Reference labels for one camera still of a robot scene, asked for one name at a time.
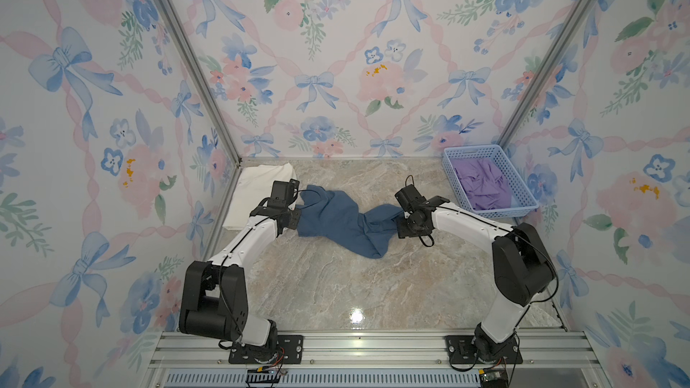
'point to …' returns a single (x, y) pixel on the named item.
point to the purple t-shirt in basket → (484, 186)
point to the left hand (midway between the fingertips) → (285, 210)
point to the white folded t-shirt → (254, 185)
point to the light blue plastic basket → (523, 200)
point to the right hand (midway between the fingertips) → (409, 227)
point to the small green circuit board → (490, 376)
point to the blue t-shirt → (334, 216)
